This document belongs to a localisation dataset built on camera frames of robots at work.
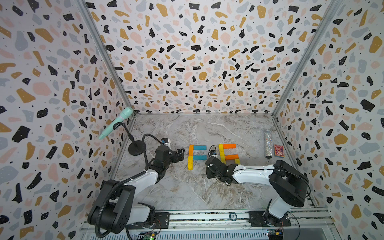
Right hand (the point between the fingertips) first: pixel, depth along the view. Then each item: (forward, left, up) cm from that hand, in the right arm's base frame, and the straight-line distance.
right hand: (210, 169), depth 90 cm
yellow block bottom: (+4, +12, -1) cm, 13 cm away
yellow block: (+13, -8, -2) cm, 16 cm away
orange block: (+18, -14, -2) cm, 23 cm away
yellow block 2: (+8, -8, -1) cm, 12 cm away
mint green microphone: (+14, +44, +32) cm, 56 cm away
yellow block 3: (+7, -18, -2) cm, 19 cm away
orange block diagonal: (+11, -14, -3) cm, 18 cm away
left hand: (+9, +18, +7) cm, 21 cm away
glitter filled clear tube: (+21, -40, -1) cm, 45 cm away
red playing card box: (+15, -46, -2) cm, 49 cm away
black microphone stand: (+14, +50, 0) cm, 52 cm away
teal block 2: (+8, +7, -1) cm, 11 cm away
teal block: (+15, +7, 0) cm, 17 cm away
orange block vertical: (+14, +13, -1) cm, 19 cm away
